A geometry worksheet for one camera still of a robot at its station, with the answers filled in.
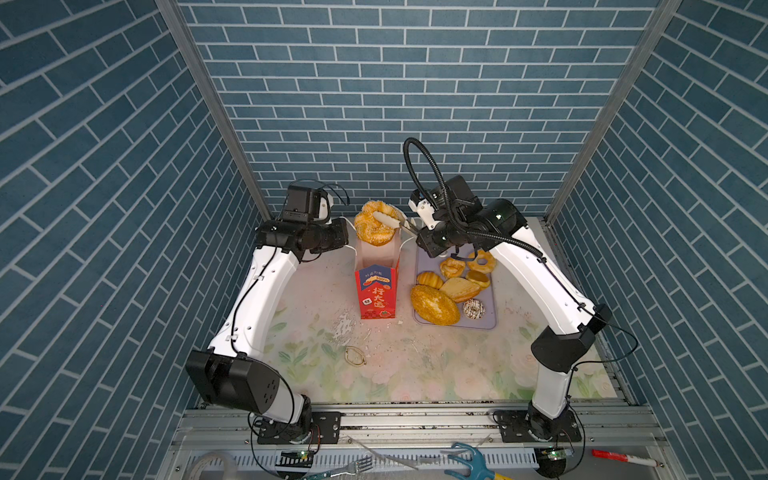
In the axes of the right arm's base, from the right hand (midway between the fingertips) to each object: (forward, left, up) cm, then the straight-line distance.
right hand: (418, 234), depth 73 cm
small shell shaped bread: (+12, -12, -29) cm, 34 cm away
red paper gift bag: (-6, +10, -7) cm, 14 cm away
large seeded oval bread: (-5, -6, -26) cm, 27 cm away
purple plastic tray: (+15, -3, -31) cm, 34 cm away
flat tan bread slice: (+2, -14, -27) cm, 31 cm away
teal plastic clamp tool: (-43, -16, -32) cm, 56 cm away
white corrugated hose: (-48, +39, -29) cm, 68 cm away
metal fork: (-45, +12, -31) cm, 56 cm away
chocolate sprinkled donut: (-3, -19, -30) cm, 36 cm away
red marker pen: (-38, -52, -32) cm, 72 cm away
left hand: (+1, +18, -2) cm, 18 cm away
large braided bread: (+4, +12, -4) cm, 14 cm away
